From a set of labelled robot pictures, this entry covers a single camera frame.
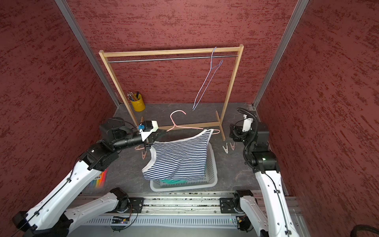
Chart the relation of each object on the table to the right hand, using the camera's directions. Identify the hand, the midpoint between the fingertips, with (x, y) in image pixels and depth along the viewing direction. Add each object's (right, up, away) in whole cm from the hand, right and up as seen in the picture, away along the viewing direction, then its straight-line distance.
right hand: (236, 128), depth 72 cm
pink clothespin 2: (+5, -14, +23) cm, 28 cm away
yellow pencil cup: (-64, +15, +39) cm, 76 cm away
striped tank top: (-28, -16, +1) cm, 32 cm away
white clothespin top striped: (0, -16, +23) cm, 28 cm away
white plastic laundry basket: (-12, -29, +8) cm, 33 cm away
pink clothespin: (-53, -19, +19) cm, 59 cm away
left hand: (-34, -1, -11) cm, 36 cm away
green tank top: (-33, -29, +7) cm, 45 cm away
